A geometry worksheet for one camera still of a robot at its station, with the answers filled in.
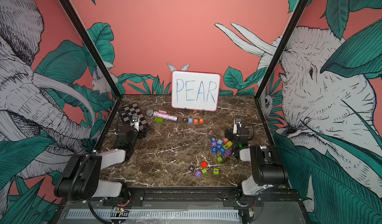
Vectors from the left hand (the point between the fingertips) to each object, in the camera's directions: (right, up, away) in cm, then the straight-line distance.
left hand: (137, 121), depth 91 cm
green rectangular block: (+10, 0, +12) cm, 16 cm away
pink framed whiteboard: (+36, +21, +15) cm, 45 cm away
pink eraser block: (+11, +6, +19) cm, 23 cm away
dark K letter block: (+34, -26, -8) cm, 44 cm away
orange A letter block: (+37, -1, +13) cm, 39 cm away
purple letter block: (+38, -28, -10) cm, 48 cm away
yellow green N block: (+57, -15, +1) cm, 59 cm away
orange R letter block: (+41, 0, +13) cm, 43 cm away
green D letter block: (+51, -22, -4) cm, 55 cm away
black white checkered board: (-15, +5, +19) cm, 24 cm away
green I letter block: (+48, -27, -9) cm, 56 cm away
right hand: (+61, -2, +4) cm, 61 cm away
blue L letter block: (+48, -17, -1) cm, 51 cm away
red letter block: (+41, -25, -5) cm, 48 cm away
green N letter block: (+41, -27, -9) cm, 50 cm away
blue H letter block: (+53, -18, -1) cm, 56 cm away
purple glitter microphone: (+10, +3, +13) cm, 17 cm away
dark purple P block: (+29, 0, +13) cm, 32 cm away
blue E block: (+33, 0, +13) cm, 35 cm away
